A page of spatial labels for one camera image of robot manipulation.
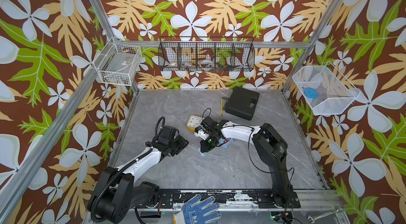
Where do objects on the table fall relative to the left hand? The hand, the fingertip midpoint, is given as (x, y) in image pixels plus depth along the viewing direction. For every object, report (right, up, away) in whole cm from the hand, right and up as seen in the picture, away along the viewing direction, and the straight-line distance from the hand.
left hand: (188, 141), depth 88 cm
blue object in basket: (+66, +27, -5) cm, 71 cm away
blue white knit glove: (+3, -29, -18) cm, 34 cm away
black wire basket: (+9, +53, +10) cm, 55 cm away
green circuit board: (+46, -32, -15) cm, 58 cm away
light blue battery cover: (+8, -7, 0) cm, 11 cm away
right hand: (+7, -5, +2) cm, 9 cm away
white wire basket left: (-39, +43, -2) cm, 58 cm away
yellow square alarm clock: (+2, +10, +11) cm, 15 cm away
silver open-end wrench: (+57, -30, -19) cm, 67 cm away
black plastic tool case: (+35, +22, +17) cm, 45 cm away
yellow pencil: (+22, +20, +23) cm, 38 cm away
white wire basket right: (+74, +29, -5) cm, 79 cm away
